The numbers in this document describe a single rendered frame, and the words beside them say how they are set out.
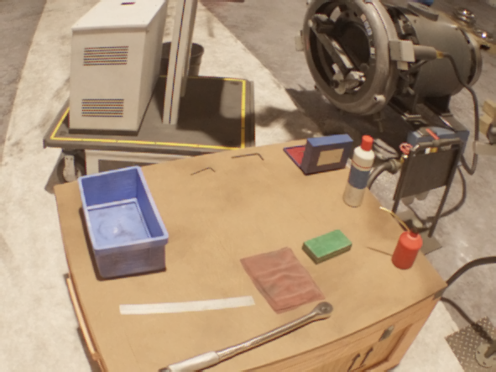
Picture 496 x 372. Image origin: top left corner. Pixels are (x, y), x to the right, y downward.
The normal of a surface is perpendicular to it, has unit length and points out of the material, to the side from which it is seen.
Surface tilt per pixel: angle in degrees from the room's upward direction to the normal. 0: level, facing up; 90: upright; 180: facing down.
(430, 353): 0
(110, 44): 90
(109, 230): 0
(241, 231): 0
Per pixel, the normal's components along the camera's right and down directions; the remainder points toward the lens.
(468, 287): 0.12, -0.79
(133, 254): 0.40, 0.59
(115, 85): 0.00, 0.61
